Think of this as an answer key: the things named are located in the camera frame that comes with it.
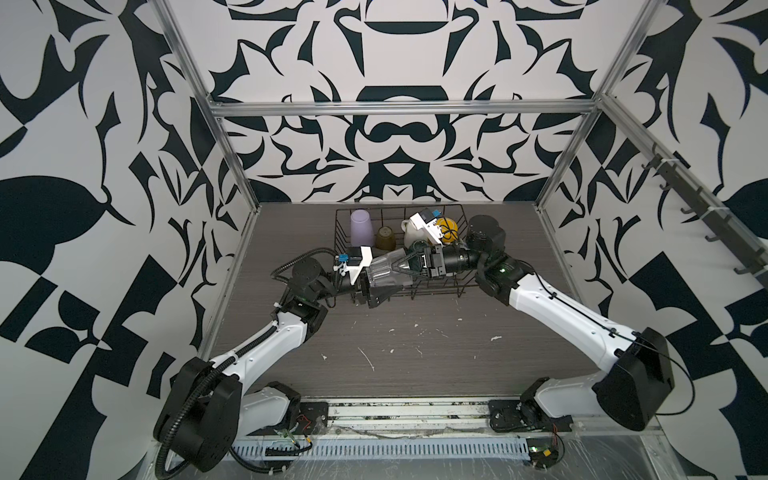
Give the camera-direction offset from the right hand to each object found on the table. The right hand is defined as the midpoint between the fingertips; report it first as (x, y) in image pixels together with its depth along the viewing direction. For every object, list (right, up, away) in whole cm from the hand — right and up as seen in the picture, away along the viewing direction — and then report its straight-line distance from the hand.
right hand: (398, 273), depth 61 cm
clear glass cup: (-1, +1, +2) cm, 2 cm away
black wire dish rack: (+4, +5, +3) cm, 7 cm away
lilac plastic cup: (-10, +10, +36) cm, 39 cm away
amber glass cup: (-3, +6, +38) cm, 39 cm away
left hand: (+1, +2, +5) cm, 6 cm away
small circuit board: (+34, -43, +11) cm, 56 cm away
